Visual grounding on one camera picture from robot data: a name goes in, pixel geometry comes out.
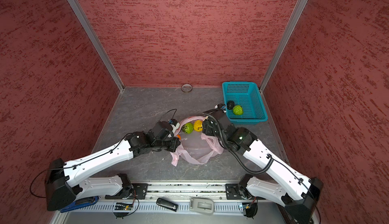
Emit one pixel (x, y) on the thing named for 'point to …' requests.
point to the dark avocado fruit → (230, 105)
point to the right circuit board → (249, 209)
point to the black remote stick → (167, 203)
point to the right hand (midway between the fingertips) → (206, 127)
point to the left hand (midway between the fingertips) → (179, 146)
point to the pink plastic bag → (196, 148)
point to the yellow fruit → (197, 125)
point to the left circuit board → (120, 206)
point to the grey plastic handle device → (202, 205)
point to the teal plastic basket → (246, 94)
